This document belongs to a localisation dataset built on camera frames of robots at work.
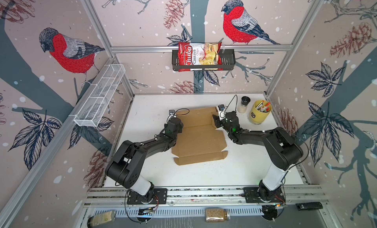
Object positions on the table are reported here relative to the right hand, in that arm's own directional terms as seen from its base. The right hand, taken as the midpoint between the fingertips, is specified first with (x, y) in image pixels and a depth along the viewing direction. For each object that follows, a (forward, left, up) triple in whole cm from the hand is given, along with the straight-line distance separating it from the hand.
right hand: (215, 115), depth 95 cm
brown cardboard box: (-14, +10, -8) cm, 19 cm away
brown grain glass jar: (-52, +1, -5) cm, 53 cm away
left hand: (-6, +25, +1) cm, 26 cm away
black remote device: (-46, -43, -10) cm, 64 cm away
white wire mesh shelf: (-6, +65, +24) cm, 69 cm away
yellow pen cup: (+3, -30, +1) cm, 30 cm away
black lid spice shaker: (+12, -21, -5) cm, 25 cm away
